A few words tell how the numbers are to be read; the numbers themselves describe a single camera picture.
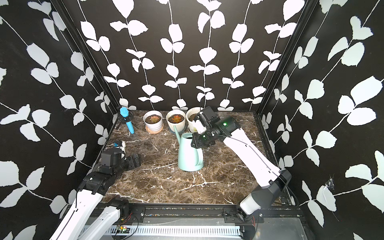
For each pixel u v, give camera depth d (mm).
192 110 1043
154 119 1041
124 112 907
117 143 660
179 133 891
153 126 1037
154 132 1074
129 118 951
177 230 702
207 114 529
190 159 705
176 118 1039
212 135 477
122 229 704
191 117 1041
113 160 562
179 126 998
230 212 744
